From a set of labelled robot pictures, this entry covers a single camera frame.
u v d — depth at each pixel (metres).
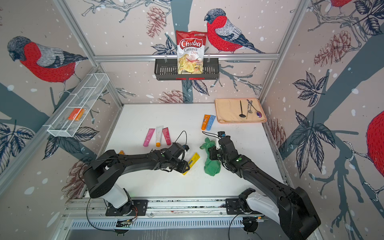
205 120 1.09
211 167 0.81
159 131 1.03
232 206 0.73
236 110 1.17
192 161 0.87
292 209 0.39
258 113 1.14
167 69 0.95
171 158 0.70
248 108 1.18
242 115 1.14
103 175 0.45
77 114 0.69
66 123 0.71
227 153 0.63
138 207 0.73
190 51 0.85
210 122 1.07
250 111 1.14
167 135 1.00
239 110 1.17
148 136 1.01
